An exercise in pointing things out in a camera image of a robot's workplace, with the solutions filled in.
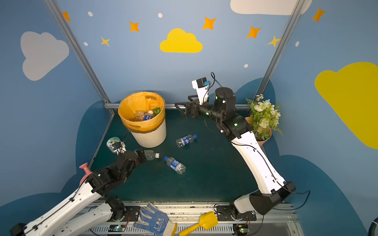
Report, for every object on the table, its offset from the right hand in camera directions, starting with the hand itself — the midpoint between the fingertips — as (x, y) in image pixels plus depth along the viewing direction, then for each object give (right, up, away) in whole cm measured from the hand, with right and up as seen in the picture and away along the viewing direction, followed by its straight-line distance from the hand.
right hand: (185, 97), depth 60 cm
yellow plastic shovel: (+11, -60, +13) cm, 62 cm away
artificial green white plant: (+42, -7, +17) cm, 46 cm away
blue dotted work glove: (-13, -61, +11) cm, 63 cm away
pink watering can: (-54, -37, +19) cm, 69 cm away
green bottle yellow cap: (-20, -2, +35) cm, 40 cm away
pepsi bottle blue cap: (-1, -22, +38) cm, 44 cm away
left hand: (-24, -27, +15) cm, 39 cm away
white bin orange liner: (-21, -17, +25) cm, 37 cm away
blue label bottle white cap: (-23, -6, +29) cm, 38 cm away
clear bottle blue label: (-7, -36, +26) cm, 45 cm away
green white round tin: (-49, -22, +33) cm, 63 cm away
